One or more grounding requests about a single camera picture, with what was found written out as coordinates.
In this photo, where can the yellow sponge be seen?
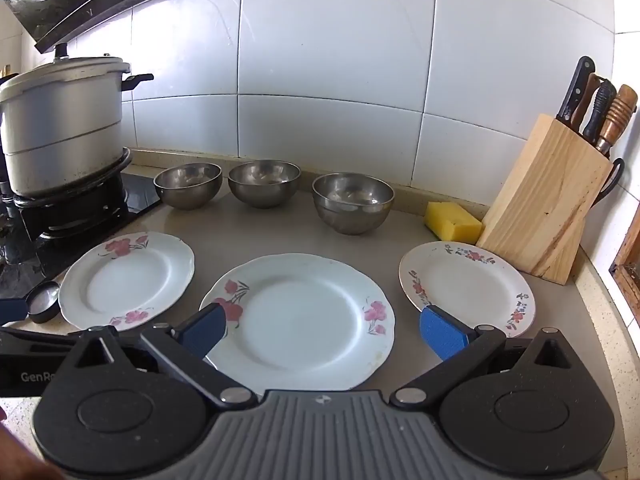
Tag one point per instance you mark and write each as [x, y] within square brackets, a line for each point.
[452, 220]

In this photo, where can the small pink flower plate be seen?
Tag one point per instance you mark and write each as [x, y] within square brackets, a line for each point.
[125, 285]

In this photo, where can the stainless steel bowl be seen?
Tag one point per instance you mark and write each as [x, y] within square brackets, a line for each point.
[352, 210]
[265, 187]
[187, 190]

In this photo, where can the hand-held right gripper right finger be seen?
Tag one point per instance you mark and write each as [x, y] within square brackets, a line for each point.
[442, 334]

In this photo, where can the wooden frame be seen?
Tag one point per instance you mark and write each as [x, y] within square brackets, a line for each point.
[627, 275]

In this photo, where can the multicolour floral gold-rimmed plate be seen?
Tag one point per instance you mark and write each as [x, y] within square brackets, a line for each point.
[465, 280]

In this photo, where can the black pot support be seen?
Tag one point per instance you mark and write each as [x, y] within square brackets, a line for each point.
[75, 206]

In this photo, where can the black glass gas stove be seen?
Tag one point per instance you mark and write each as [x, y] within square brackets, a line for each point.
[142, 195]

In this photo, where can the wooden knife block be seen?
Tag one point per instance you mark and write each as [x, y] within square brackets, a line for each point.
[545, 200]

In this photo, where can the large pink flower plate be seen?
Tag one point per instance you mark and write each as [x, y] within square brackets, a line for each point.
[300, 320]

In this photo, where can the large aluminium steamer pot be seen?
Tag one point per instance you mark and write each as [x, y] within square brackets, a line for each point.
[60, 125]

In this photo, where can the person's left forearm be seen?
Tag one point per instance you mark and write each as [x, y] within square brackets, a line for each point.
[20, 460]

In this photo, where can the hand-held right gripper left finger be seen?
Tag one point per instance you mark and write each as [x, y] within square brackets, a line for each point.
[205, 332]

